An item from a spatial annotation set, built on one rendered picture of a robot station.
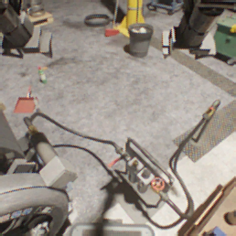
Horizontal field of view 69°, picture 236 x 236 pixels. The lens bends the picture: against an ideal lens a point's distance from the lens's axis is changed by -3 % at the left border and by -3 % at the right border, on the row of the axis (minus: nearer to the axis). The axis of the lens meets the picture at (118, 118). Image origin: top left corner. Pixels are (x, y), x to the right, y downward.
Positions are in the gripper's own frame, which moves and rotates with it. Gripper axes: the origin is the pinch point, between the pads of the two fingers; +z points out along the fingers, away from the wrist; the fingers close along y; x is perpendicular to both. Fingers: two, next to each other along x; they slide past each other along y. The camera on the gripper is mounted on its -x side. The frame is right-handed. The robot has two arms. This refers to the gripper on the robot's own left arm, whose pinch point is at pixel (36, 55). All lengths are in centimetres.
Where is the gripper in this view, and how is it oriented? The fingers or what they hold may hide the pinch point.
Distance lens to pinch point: 63.2
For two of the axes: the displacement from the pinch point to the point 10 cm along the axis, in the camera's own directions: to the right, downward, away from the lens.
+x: -0.2, 9.8, -2.0
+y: -10.0, -0.2, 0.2
